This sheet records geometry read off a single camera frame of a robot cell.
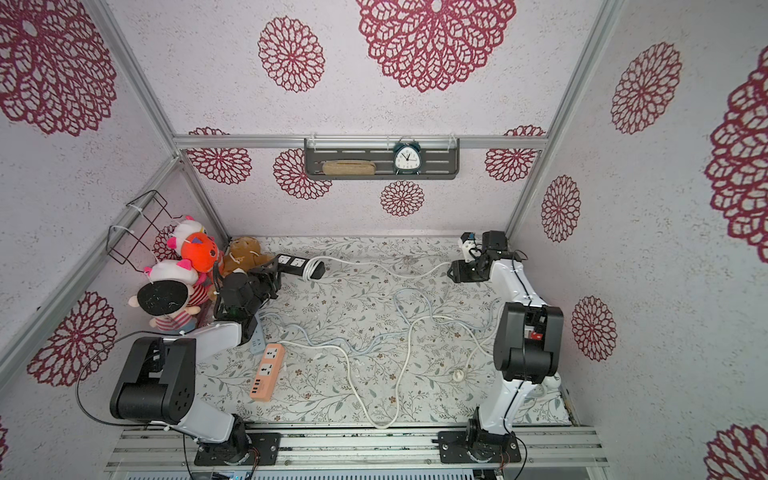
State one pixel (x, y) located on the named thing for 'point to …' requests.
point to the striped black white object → (296, 265)
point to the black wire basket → (145, 219)
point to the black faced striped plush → (170, 294)
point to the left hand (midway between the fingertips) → (283, 259)
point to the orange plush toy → (200, 250)
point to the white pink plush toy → (182, 230)
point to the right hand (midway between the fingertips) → (458, 267)
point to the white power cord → (475, 339)
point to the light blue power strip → (258, 344)
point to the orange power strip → (267, 373)
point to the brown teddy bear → (244, 252)
